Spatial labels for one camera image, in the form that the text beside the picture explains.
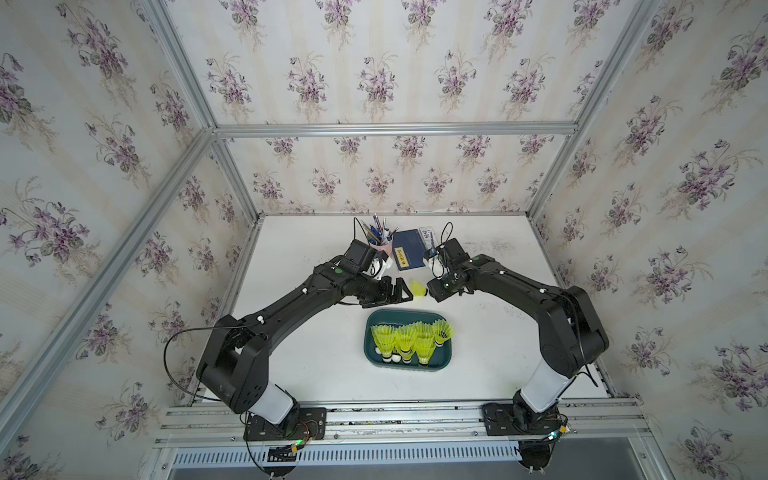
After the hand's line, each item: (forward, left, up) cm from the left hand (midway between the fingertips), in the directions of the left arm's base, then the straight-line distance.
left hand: (405, 300), depth 78 cm
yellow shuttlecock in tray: (-8, -5, -7) cm, 12 cm away
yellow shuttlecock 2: (-6, -1, -10) cm, 12 cm away
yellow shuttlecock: (-5, +5, -12) cm, 14 cm away
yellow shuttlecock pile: (+11, -5, -12) cm, 17 cm away
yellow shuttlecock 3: (-4, -11, -10) cm, 16 cm away
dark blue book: (+29, -4, -14) cm, 33 cm away
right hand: (+10, -13, -10) cm, 19 cm away
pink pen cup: (+24, +4, -6) cm, 25 cm away
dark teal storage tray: (-10, -11, -14) cm, 21 cm away
